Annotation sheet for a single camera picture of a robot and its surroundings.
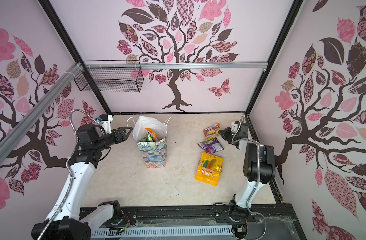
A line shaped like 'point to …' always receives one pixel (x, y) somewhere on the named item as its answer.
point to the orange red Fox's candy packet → (153, 135)
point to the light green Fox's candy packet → (147, 139)
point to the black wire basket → (110, 75)
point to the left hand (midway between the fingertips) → (130, 131)
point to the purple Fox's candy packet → (211, 146)
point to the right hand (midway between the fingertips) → (219, 129)
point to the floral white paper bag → (154, 153)
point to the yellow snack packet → (209, 168)
